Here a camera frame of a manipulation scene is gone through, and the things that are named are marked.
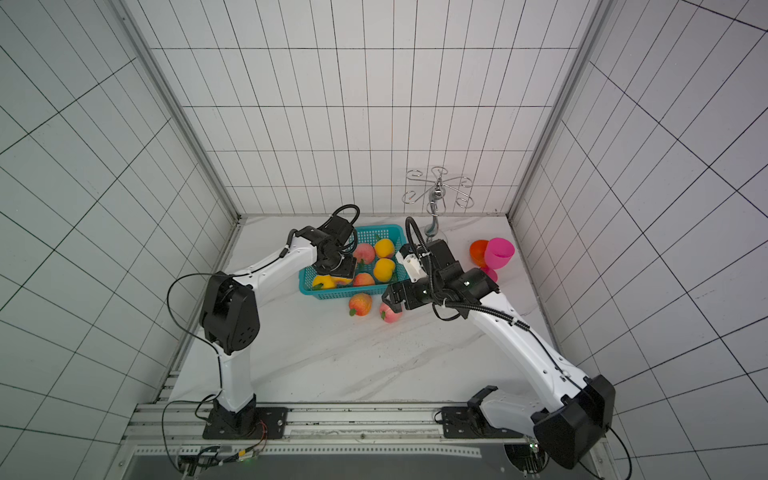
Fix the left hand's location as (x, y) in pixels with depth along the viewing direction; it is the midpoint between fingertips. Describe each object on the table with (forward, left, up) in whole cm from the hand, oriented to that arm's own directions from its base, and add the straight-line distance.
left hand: (339, 276), depth 91 cm
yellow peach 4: (-1, +4, -1) cm, 5 cm away
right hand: (-11, -18, +12) cm, 24 cm away
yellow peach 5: (-2, -1, 0) cm, 2 cm away
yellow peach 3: (+1, -7, -3) cm, 8 cm away
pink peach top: (-11, -16, -4) cm, 20 cm away
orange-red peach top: (-8, -7, -3) cm, 11 cm away
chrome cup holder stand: (+12, -30, +19) cm, 37 cm away
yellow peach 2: (+5, -14, -4) cm, 15 cm away
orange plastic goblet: (+10, -45, 0) cm, 46 cm away
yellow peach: (+13, -14, -2) cm, 19 cm away
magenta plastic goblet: (+6, -50, +5) cm, 50 cm away
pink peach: (+11, -7, -2) cm, 13 cm away
